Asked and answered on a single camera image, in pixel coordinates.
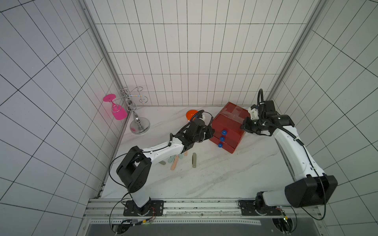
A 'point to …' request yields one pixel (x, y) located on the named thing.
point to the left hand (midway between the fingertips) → (213, 133)
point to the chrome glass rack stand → (139, 126)
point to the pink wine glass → (118, 112)
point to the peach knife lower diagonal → (174, 162)
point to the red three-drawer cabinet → (227, 125)
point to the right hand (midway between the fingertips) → (240, 123)
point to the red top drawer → (226, 130)
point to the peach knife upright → (185, 153)
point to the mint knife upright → (180, 156)
